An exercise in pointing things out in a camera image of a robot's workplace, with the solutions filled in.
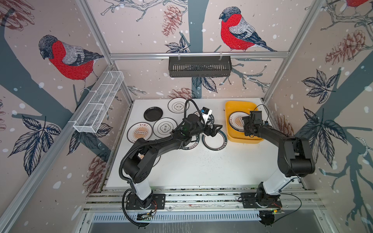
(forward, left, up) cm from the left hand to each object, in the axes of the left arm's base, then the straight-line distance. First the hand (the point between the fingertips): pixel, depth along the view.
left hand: (217, 123), depth 80 cm
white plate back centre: (+34, +26, -21) cm, 48 cm away
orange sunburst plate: (+16, -19, -19) cm, 31 cm away
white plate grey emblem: (+13, +35, -22) cm, 43 cm away
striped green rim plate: (-1, -2, -21) cm, 21 cm away
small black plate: (+25, +44, -21) cm, 55 cm away
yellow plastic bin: (0, -14, -16) cm, 21 cm away
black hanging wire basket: (+46, +7, +7) cm, 47 cm away
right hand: (+11, -22, -14) cm, 28 cm away
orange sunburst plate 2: (+10, +53, -22) cm, 58 cm away
